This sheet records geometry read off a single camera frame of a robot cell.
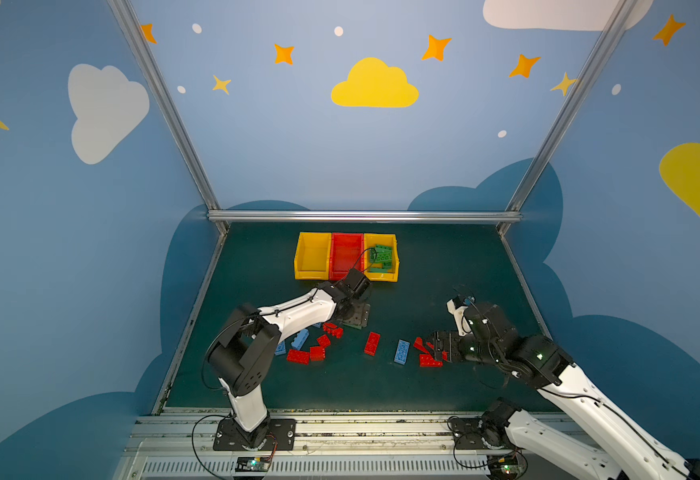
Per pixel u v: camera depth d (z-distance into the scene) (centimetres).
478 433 75
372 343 89
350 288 72
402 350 90
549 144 95
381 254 108
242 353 46
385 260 109
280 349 88
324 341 90
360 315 82
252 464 70
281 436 74
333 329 91
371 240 112
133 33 71
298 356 86
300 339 88
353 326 93
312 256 110
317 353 87
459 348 64
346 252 112
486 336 54
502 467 71
